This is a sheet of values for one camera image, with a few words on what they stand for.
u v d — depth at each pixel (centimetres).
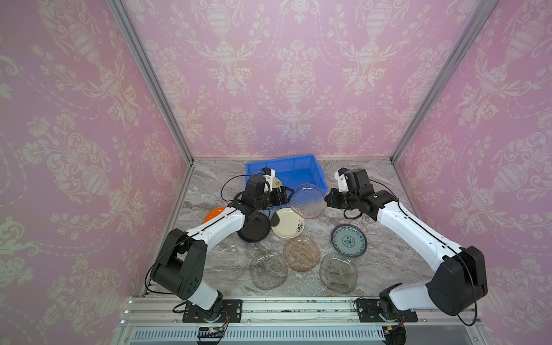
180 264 45
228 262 86
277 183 109
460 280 41
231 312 75
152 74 86
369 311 73
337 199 73
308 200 84
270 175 79
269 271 83
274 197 76
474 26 72
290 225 95
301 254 87
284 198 77
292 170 115
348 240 90
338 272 84
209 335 73
